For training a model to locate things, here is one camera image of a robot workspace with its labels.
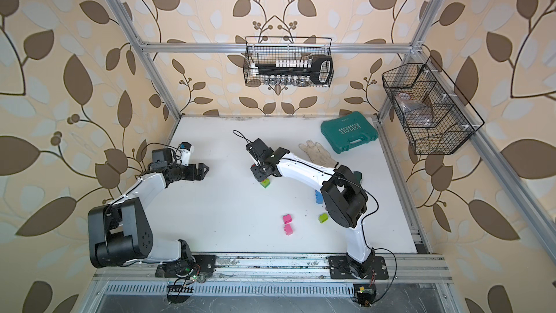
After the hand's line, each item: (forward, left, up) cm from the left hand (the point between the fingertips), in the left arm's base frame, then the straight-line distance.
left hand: (192, 165), depth 91 cm
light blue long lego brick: (-11, -54, -6) cm, 56 cm away
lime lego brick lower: (-19, -55, -8) cm, 59 cm away
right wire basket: (+2, -91, +24) cm, 95 cm away
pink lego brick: (-20, -41, -8) cm, 46 cm away
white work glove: (+12, -56, -8) cm, 58 cm away
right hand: (-1, -30, -1) cm, 30 cm away
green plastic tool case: (+23, -72, -3) cm, 76 cm away
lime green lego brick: (-5, -31, -6) cm, 32 cm away
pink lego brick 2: (-24, -41, -7) cm, 48 cm away
